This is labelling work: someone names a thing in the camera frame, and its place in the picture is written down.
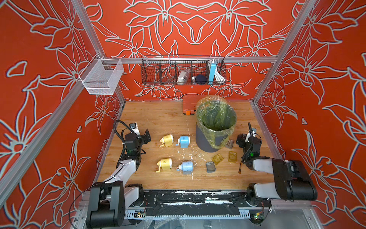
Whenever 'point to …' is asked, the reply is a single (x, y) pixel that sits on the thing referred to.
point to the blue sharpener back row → (183, 141)
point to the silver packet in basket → (183, 77)
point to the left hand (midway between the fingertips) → (139, 129)
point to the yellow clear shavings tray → (217, 159)
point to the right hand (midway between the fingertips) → (245, 134)
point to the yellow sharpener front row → (164, 164)
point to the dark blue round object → (200, 79)
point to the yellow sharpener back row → (167, 140)
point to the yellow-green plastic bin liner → (216, 118)
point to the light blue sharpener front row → (187, 167)
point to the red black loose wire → (239, 170)
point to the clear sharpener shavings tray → (229, 143)
